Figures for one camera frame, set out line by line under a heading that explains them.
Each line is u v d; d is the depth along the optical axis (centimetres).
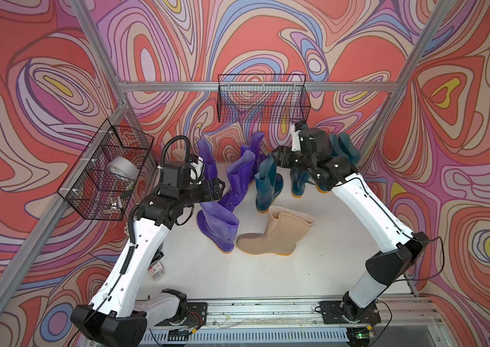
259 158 85
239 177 85
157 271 81
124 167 75
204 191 61
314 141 52
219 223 70
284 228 73
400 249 42
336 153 88
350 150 91
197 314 72
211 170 88
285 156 64
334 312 72
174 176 49
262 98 96
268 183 81
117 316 36
